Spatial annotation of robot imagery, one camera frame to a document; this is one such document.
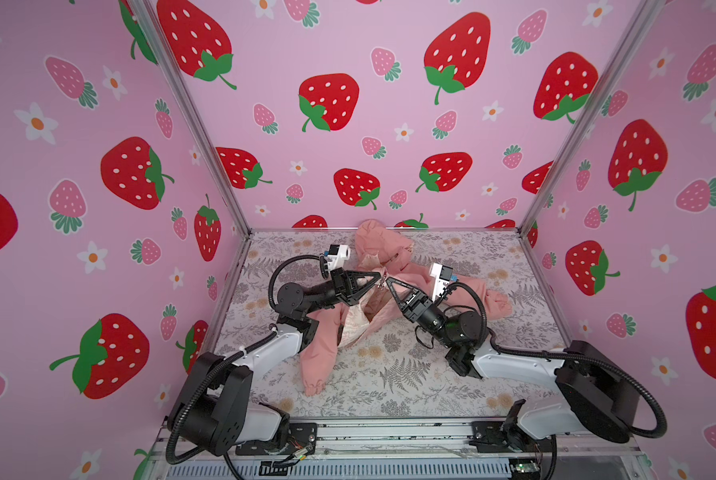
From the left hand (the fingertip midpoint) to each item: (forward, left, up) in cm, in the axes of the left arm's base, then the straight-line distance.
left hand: (377, 283), depth 64 cm
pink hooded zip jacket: (+38, -3, -30) cm, 48 cm away
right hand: (0, -2, 0) cm, 2 cm away
